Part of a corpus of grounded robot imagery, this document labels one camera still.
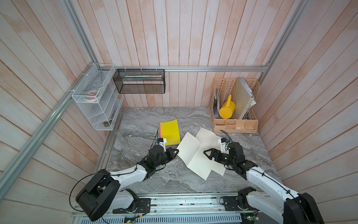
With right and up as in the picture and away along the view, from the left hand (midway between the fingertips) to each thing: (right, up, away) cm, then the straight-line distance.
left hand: (179, 152), depth 83 cm
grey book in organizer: (+27, +30, +14) cm, 43 cm away
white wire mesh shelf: (-43, +23, -6) cm, 49 cm away
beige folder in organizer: (+43, +33, +7) cm, 55 cm away
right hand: (+18, 0, +2) cm, 18 cm away
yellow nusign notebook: (-7, +12, +22) cm, 26 cm away
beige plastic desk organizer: (+54, +17, +20) cm, 60 cm away
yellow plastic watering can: (+34, +27, +13) cm, 46 cm away
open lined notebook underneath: (+22, +5, +17) cm, 28 cm away
